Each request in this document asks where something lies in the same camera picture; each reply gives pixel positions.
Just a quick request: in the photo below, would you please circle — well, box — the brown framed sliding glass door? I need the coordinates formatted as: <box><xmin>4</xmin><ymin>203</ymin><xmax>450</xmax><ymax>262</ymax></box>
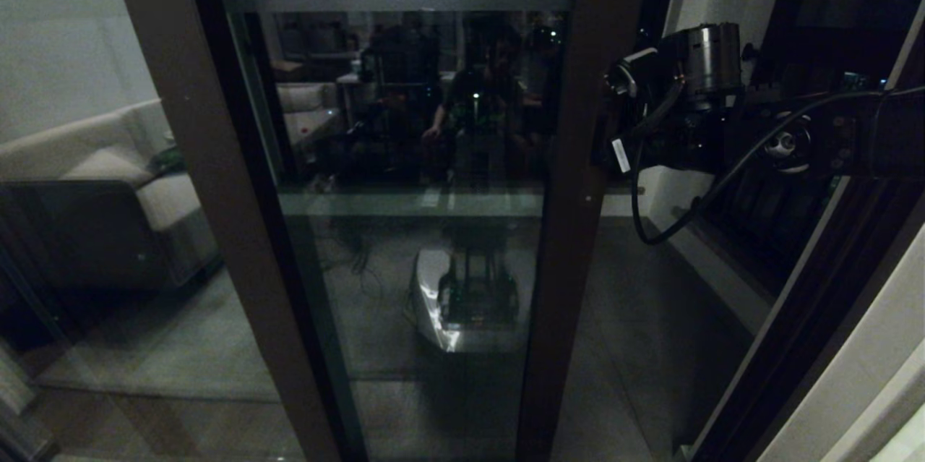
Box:
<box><xmin>210</xmin><ymin>0</ymin><xmax>655</xmax><ymax>462</ymax></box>

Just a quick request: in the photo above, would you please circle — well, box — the brown stone side sill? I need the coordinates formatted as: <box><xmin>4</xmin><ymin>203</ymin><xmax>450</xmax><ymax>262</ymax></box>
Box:
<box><xmin>672</xmin><ymin>203</ymin><xmax>781</xmax><ymax>304</ymax></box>

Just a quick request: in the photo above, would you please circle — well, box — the brown framed fixed glass panel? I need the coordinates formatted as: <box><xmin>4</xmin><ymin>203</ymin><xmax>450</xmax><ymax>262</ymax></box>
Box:
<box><xmin>0</xmin><ymin>0</ymin><xmax>348</xmax><ymax>462</ymax></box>

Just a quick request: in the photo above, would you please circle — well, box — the grey rug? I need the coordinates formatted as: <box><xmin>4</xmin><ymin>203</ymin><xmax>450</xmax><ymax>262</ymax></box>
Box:
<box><xmin>36</xmin><ymin>270</ymin><xmax>279</xmax><ymax>403</ymax></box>

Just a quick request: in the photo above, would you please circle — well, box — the white sofa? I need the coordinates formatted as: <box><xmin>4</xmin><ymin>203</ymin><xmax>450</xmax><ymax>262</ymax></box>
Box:
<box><xmin>0</xmin><ymin>99</ymin><xmax>218</xmax><ymax>282</ymax></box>

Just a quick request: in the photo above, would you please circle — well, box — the dark grey box furniture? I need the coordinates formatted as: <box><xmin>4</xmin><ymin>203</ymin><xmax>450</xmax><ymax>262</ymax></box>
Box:
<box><xmin>0</xmin><ymin>180</ymin><xmax>210</xmax><ymax>296</ymax></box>

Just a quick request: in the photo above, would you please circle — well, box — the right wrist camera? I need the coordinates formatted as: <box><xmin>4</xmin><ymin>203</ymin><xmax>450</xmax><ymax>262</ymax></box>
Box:
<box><xmin>606</xmin><ymin>48</ymin><xmax>661</xmax><ymax>98</ymax></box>

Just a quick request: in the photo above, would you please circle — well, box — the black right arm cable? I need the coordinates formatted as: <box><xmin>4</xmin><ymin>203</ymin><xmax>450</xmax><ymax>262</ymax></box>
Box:
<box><xmin>630</xmin><ymin>86</ymin><xmax>925</xmax><ymax>246</ymax></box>

